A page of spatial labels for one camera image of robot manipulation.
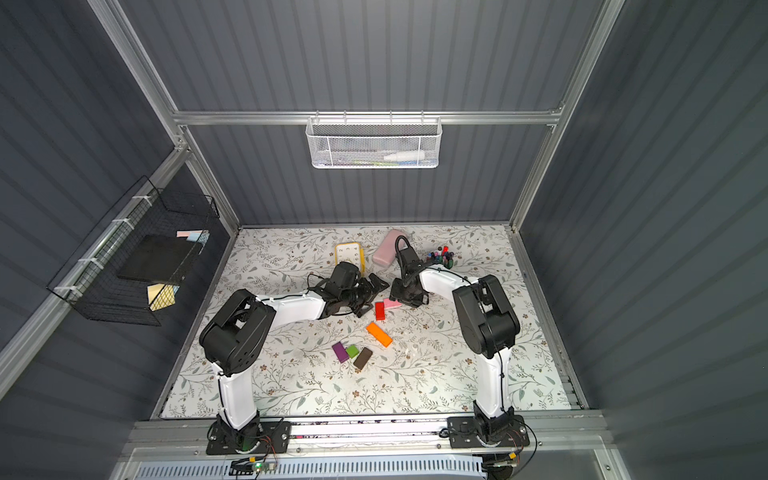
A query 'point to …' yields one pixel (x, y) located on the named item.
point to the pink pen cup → (443, 256)
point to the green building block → (352, 351)
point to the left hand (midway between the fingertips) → (390, 296)
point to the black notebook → (160, 258)
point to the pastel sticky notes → (191, 235)
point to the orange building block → (379, 334)
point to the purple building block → (340, 352)
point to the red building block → (380, 311)
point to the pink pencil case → (387, 249)
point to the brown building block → (363, 358)
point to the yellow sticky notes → (161, 296)
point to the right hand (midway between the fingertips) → (395, 300)
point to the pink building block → (388, 304)
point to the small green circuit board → (261, 467)
